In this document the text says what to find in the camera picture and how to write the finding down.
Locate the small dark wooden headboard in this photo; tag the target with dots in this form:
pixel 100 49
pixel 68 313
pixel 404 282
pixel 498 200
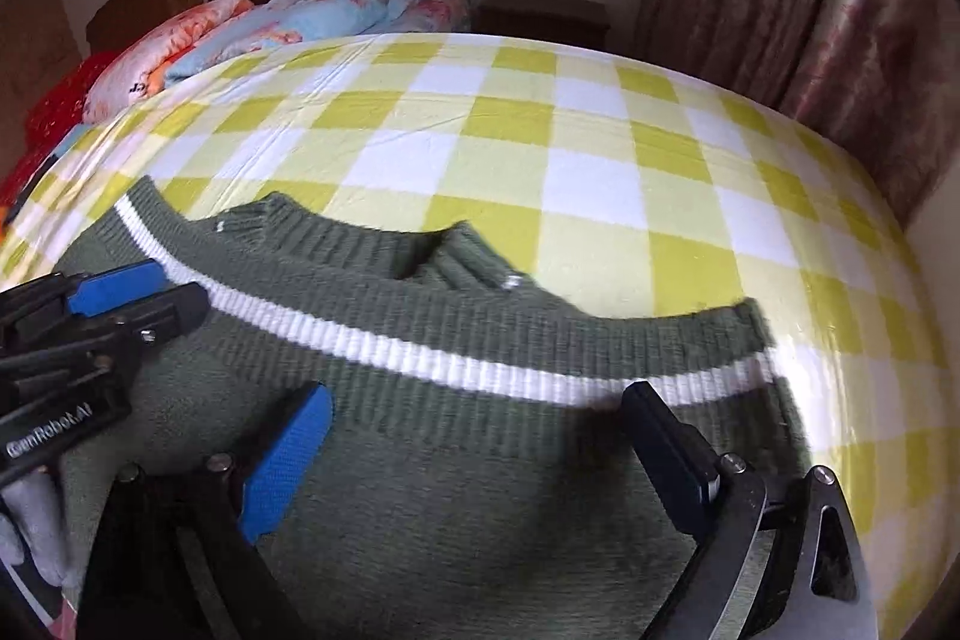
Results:
pixel 120 23

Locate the pink floral pillow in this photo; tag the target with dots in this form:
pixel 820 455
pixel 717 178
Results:
pixel 429 16

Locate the light wooden wardrobe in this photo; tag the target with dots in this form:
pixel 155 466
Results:
pixel 37 49

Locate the pink floral curtain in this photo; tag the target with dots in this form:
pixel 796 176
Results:
pixel 877 77

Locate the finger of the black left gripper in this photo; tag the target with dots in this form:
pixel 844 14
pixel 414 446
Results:
pixel 169 309

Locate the green white knit sweater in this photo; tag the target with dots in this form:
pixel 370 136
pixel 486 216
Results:
pixel 476 482

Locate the light blue floral quilt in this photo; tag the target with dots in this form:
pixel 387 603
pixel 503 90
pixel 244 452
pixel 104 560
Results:
pixel 281 23

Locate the dark wooden nightstand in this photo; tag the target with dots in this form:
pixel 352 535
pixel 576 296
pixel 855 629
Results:
pixel 577 23

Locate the yellow white checkered bedsheet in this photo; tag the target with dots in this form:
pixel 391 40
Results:
pixel 626 189

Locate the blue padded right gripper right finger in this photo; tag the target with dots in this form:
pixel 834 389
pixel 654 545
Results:
pixel 717 500

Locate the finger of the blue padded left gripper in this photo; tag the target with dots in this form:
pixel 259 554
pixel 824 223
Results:
pixel 35 309

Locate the red dotted blanket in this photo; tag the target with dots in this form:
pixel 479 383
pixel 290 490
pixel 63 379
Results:
pixel 47 124

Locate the pink orange floral quilt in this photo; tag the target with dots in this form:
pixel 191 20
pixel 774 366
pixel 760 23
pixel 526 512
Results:
pixel 138 72

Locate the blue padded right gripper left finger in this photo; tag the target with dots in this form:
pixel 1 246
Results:
pixel 246 492

